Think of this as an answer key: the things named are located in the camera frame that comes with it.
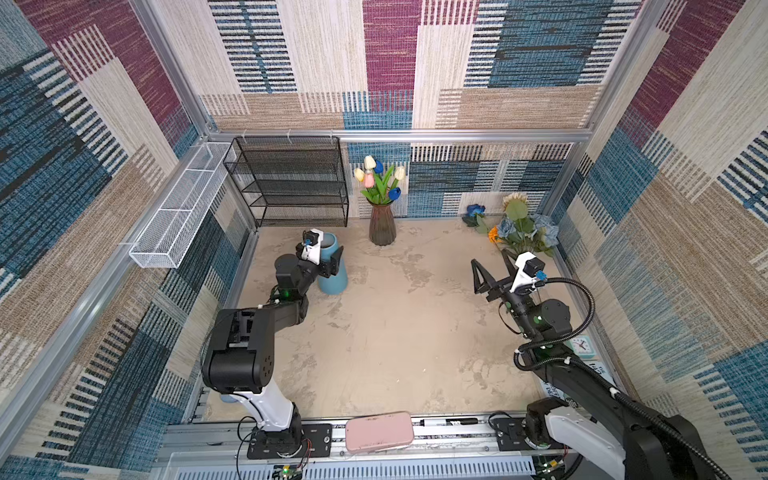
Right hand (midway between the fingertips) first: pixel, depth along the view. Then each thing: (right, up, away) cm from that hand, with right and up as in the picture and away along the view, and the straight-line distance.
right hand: (487, 257), depth 74 cm
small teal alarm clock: (+30, -26, +11) cm, 41 cm away
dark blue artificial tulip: (-27, +27, +20) cm, 43 cm away
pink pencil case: (-26, -43, +1) cm, 50 cm away
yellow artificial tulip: (-33, +25, +17) cm, 45 cm away
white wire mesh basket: (-76, +4, -4) cm, 77 cm away
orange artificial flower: (+14, +8, +38) cm, 41 cm away
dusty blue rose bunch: (+27, +8, +30) cm, 42 cm away
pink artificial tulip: (-30, +23, +17) cm, 41 cm away
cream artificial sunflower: (+20, +17, +31) cm, 41 cm away
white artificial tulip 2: (-21, +25, +19) cm, 38 cm away
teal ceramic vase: (-41, -9, +23) cm, 48 cm away
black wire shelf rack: (-59, +27, +35) cm, 74 cm away
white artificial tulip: (-30, +28, +18) cm, 45 cm away
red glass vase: (-26, +10, +31) cm, 42 cm away
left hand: (-42, +5, +16) cm, 45 cm away
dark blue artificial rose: (+9, +14, +43) cm, 46 cm away
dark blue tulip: (-22, +19, +16) cm, 33 cm away
